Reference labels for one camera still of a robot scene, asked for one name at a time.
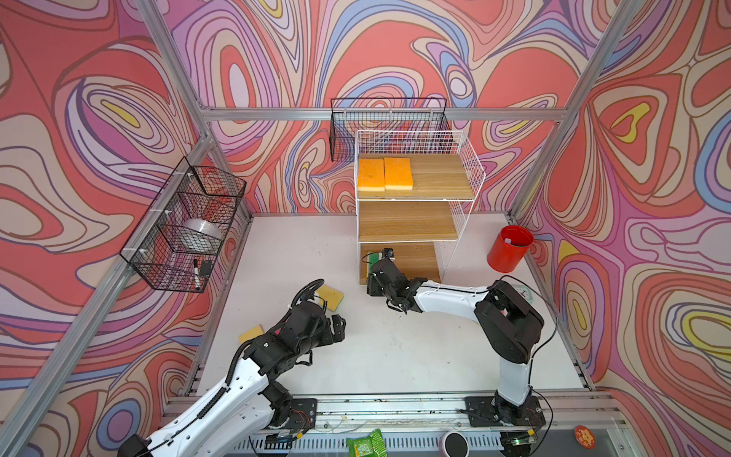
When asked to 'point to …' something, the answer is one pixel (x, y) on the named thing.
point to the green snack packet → (371, 446)
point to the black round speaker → (454, 444)
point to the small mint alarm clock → (526, 293)
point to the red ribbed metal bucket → (509, 248)
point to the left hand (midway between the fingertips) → (337, 326)
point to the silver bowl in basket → (201, 233)
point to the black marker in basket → (196, 275)
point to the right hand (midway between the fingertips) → (374, 286)
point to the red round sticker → (584, 437)
